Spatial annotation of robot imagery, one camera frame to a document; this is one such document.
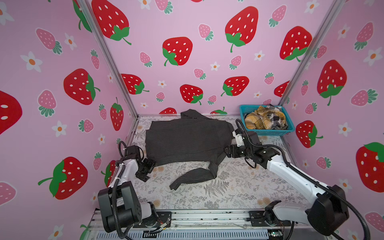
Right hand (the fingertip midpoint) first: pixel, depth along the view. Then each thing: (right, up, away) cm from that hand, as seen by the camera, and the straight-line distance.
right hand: (227, 148), depth 82 cm
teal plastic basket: (+22, +27, +32) cm, 47 cm away
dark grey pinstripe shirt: (-20, +6, +26) cm, 33 cm away
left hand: (-43, -12, +5) cm, 45 cm away
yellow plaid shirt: (+37, +20, +24) cm, 48 cm away
